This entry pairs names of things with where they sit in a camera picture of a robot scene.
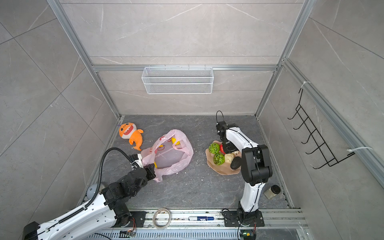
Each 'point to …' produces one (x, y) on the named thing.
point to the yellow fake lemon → (173, 140)
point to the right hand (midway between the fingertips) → (235, 148)
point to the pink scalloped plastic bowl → (224, 168)
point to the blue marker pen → (200, 218)
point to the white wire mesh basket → (178, 80)
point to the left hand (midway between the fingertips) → (156, 162)
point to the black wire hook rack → (325, 149)
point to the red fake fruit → (221, 148)
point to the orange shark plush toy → (127, 130)
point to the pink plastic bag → (169, 154)
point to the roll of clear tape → (154, 222)
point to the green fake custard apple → (214, 148)
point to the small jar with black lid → (272, 192)
